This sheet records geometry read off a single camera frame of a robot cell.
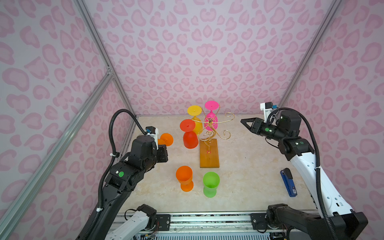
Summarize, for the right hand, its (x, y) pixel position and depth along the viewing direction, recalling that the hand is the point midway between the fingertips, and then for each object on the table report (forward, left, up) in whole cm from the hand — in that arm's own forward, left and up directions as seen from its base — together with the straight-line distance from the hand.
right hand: (244, 120), depth 67 cm
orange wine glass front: (0, +38, -15) cm, 41 cm away
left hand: (-9, +35, -5) cm, 36 cm away
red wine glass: (-1, +25, -12) cm, 28 cm away
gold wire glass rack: (+5, +15, -15) cm, 22 cm away
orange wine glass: (-16, +28, -24) cm, 40 cm away
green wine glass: (-17, +14, -28) cm, 36 cm away
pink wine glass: (+4, +15, -5) cm, 16 cm away
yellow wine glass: (+10, +22, -4) cm, 25 cm away
